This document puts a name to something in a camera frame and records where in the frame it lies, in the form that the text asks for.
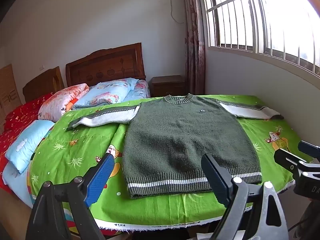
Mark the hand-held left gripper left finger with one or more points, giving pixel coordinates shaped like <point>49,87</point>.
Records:
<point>100,180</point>

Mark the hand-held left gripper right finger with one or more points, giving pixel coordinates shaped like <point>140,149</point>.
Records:
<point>215,180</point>

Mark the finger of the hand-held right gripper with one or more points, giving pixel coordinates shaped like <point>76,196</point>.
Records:
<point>310,150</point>
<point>286,158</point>

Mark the green knit sweater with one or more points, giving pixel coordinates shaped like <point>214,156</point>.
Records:
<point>185,135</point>

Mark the green cartoon printed bed sheet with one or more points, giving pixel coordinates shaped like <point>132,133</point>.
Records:
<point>75,155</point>

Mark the dark grey clothing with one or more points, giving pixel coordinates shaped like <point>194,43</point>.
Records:
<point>308,220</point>

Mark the light blue cloud pillow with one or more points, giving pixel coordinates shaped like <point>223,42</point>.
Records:
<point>25,142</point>

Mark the blue floral quilt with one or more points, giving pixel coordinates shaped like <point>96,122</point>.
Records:
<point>110,92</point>

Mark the pink floral quilt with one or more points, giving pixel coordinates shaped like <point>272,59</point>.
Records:
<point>62,100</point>

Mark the red patterned bed sheet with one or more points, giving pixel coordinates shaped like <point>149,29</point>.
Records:
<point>17,117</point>

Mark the wooden nightstand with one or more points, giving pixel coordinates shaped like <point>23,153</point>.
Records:
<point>167,86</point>

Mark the small wooden headboard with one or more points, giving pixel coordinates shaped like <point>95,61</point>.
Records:
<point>42,83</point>

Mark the large carved wooden headboard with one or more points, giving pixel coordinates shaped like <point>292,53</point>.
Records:
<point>105,67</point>

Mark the light wooden wardrobe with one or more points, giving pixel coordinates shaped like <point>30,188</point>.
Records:
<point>8,92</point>

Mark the floral patterned curtain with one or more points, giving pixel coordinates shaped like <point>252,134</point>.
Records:
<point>193,42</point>

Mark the barred window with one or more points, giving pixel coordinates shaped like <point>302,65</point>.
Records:
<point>250,17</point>

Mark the white wall socket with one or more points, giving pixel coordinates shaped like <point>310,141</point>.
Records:
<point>41,67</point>

